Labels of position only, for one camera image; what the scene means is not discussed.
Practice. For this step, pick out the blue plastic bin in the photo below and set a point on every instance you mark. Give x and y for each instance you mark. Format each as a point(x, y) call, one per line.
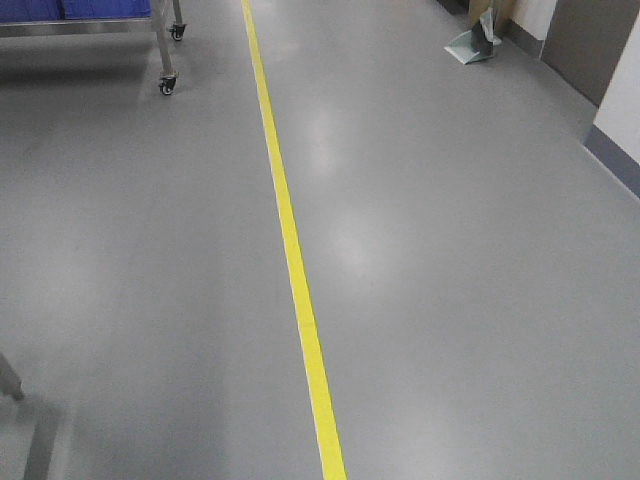
point(30, 10)
point(105, 7)

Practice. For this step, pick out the pale green dustpan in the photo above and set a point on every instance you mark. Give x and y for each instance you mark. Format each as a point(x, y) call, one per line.
point(470, 45)

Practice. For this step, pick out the steel rack on castors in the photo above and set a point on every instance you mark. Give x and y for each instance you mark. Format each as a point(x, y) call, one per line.
point(165, 35)

